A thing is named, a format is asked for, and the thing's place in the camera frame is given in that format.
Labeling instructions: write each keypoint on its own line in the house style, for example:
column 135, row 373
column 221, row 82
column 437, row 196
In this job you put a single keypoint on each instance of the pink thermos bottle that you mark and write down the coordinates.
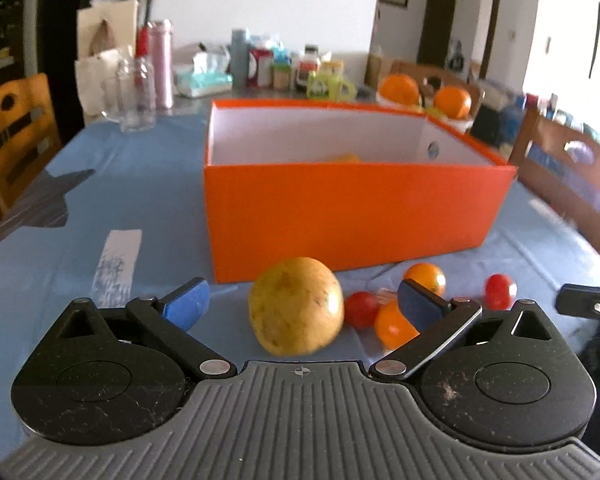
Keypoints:
column 161, row 65

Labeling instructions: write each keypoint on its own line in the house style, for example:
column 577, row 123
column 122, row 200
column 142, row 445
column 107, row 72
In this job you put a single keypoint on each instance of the orange cardboard box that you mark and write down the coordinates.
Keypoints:
column 330, row 220

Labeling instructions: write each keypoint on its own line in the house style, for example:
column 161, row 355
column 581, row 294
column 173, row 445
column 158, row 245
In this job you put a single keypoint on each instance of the beige paper bag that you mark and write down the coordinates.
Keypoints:
column 107, row 25

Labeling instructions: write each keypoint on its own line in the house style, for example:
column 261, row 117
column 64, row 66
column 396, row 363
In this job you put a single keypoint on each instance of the black handbag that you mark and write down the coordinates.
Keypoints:
column 456, row 57

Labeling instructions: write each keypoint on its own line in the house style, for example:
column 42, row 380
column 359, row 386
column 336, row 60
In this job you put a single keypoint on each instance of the green tissue box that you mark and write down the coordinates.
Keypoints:
column 202, row 80

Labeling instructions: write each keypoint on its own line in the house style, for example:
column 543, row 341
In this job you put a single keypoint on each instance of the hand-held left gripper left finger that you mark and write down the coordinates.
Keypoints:
column 186, row 305

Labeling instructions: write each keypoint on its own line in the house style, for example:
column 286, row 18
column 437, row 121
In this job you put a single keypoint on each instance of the dark lid bottle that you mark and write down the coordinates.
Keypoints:
column 307, row 70

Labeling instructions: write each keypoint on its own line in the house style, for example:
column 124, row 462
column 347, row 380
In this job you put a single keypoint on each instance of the red folding umbrella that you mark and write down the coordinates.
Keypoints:
column 142, row 42

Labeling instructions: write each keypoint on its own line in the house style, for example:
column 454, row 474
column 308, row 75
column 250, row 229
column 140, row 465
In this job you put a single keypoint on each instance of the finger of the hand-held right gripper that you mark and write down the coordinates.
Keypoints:
column 590, row 301

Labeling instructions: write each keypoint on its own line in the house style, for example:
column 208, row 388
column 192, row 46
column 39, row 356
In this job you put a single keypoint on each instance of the clear glass jar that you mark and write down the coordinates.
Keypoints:
column 136, row 100

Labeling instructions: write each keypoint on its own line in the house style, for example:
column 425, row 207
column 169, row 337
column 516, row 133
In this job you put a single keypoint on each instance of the grey bottle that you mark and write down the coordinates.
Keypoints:
column 240, row 60

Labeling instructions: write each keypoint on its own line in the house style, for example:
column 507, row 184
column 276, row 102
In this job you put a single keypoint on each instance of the orange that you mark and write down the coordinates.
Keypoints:
column 452, row 102
column 400, row 90

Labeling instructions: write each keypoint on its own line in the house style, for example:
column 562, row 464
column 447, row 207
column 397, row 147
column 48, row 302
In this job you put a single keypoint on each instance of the red and white container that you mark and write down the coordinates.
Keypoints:
column 261, row 67

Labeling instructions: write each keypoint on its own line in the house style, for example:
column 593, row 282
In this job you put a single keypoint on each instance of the yellow pear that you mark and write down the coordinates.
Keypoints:
column 295, row 305

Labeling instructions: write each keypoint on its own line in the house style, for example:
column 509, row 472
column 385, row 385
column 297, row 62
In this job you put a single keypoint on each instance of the blue printed tablecloth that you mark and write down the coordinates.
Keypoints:
column 130, row 185

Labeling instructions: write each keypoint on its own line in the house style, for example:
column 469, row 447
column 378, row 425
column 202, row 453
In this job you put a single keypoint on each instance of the red cherry tomato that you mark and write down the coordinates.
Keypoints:
column 500, row 290
column 361, row 310

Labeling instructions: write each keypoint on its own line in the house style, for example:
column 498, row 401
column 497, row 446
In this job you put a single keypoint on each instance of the small white paper bag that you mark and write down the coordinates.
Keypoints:
column 94, row 85

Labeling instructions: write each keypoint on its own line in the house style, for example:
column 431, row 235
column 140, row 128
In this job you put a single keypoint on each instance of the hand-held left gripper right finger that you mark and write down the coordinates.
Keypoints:
column 420, row 305

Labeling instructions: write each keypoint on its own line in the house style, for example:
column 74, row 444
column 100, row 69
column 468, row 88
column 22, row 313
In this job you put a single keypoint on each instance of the orange cherry tomato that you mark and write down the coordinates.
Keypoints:
column 390, row 329
column 425, row 275

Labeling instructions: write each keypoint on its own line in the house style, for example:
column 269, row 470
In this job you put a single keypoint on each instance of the green mug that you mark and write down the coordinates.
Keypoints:
column 330, row 87

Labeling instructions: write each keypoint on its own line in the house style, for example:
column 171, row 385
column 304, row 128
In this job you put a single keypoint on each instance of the white plastic colander basket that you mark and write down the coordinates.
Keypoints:
column 459, row 124

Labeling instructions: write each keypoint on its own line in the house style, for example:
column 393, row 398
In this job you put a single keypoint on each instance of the reddish yellow apple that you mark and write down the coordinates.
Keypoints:
column 345, row 158

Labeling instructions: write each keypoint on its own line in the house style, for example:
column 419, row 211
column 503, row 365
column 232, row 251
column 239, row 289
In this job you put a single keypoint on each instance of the small green lid jar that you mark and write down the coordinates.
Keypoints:
column 281, row 77

